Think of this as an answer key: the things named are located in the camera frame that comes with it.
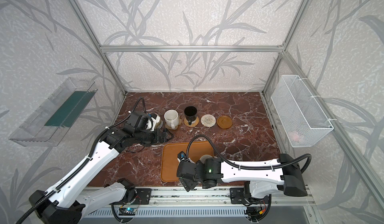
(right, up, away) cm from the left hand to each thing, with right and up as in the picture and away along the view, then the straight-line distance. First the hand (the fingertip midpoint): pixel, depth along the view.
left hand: (169, 134), depth 72 cm
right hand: (+9, -18, -1) cm, 20 cm away
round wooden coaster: (+31, +2, +31) cm, 44 cm away
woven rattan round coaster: (+10, +2, +28) cm, 30 cm away
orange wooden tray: (-4, -14, +17) cm, 23 cm away
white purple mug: (+17, -15, +8) cm, 23 cm away
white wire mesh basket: (+58, +8, -10) cm, 59 cm away
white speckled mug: (-5, +5, +30) cm, 30 cm away
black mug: (+9, +8, +23) cm, 26 cm away
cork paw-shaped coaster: (-6, -2, +27) cm, 28 cm away
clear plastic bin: (-50, +6, -8) cm, 51 cm away
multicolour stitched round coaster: (+20, +3, +31) cm, 37 cm away
